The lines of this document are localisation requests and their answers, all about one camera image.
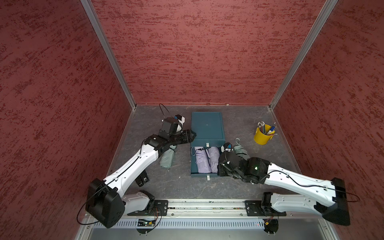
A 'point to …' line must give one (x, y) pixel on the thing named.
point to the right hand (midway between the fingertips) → (217, 171)
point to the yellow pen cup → (261, 138)
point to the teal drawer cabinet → (208, 127)
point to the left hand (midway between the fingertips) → (191, 138)
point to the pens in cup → (271, 131)
